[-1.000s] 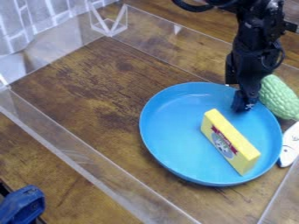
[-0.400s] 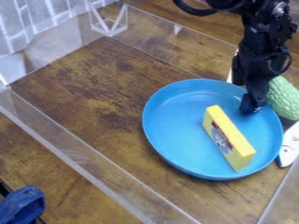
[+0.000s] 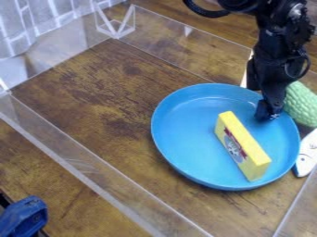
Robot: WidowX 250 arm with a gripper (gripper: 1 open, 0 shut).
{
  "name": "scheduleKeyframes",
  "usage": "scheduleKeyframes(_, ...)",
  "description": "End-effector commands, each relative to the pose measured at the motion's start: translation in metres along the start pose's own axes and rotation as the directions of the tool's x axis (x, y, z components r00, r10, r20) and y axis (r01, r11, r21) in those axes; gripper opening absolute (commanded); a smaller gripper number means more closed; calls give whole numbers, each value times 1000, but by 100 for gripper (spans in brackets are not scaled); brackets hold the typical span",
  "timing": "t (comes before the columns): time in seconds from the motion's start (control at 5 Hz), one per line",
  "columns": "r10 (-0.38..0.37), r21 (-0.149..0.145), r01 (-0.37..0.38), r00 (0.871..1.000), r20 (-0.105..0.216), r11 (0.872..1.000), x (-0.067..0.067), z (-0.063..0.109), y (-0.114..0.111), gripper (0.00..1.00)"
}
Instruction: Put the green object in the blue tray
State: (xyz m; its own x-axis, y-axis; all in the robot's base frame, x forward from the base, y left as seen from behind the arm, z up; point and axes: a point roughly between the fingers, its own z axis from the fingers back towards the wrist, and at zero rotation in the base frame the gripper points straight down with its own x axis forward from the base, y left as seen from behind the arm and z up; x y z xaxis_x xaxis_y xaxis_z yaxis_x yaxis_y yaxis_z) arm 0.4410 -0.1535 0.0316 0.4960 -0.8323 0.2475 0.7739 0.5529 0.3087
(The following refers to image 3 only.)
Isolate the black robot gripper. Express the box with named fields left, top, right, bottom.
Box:
left=246, top=44, right=310, bottom=121

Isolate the green bumpy bitter gourd toy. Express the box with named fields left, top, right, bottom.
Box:
left=283, top=81, right=317, bottom=128

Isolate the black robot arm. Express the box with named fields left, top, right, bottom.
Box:
left=181, top=0, right=315, bottom=121

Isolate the blue round plastic tray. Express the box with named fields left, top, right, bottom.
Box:
left=151, top=83, right=299, bottom=191

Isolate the yellow butter box toy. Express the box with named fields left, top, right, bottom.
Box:
left=214, top=111, right=271, bottom=181

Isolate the white toy at right edge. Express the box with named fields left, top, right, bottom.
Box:
left=291, top=128, right=317, bottom=178

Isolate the grey checked curtain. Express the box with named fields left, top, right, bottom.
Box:
left=0, top=0, right=125, bottom=59

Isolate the blue clamp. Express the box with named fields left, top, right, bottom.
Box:
left=0, top=195, right=48, bottom=237

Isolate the clear acrylic enclosure wall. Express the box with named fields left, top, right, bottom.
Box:
left=0, top=0, right=309, bottom=237

